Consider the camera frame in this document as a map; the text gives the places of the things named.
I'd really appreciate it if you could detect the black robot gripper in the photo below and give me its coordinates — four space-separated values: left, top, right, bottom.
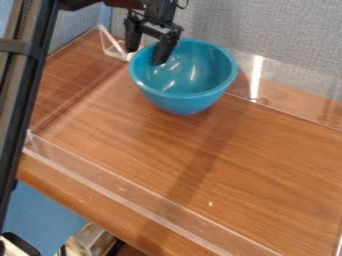
124 0 183 65

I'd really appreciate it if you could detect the blue plastic bowl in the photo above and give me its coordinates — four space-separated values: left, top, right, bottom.
128 39 238 115

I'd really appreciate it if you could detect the dark robot arm link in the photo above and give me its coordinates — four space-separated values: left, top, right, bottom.
0 0 143 232

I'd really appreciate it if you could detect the clear acrylic tray barrier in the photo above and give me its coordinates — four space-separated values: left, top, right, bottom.
19 30 342 256

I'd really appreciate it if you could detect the clear box under table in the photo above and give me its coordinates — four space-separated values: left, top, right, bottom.
64 223 116 256

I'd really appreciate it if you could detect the black object bottom left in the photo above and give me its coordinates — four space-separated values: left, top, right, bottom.
0 232 42 256

